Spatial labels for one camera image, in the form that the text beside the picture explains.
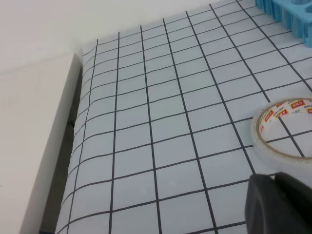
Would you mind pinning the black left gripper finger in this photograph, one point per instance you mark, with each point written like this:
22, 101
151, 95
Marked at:
279, 205

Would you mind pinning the blue test tube rack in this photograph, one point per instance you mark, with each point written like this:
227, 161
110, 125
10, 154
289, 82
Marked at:
294, 15

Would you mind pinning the left clear tape roll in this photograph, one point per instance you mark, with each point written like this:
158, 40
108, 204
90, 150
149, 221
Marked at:
273, 110

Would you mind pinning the white grid-pattern table mat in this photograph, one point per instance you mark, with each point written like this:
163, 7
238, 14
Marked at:
162, 140

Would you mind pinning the white side board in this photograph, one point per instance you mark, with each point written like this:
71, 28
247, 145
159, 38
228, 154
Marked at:
35, 102

